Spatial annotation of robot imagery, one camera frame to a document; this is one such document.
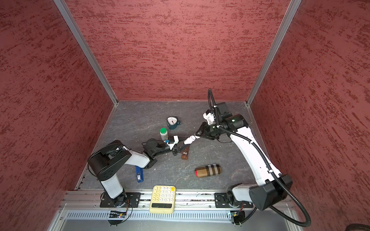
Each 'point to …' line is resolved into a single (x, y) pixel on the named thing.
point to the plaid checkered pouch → (211, 170)
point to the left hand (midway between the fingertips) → (189, 142)
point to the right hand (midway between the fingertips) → (197, 137)
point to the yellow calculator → (163, 199)
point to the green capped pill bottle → (164, 133)
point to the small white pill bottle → (190, 139)
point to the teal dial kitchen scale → (172, 122)
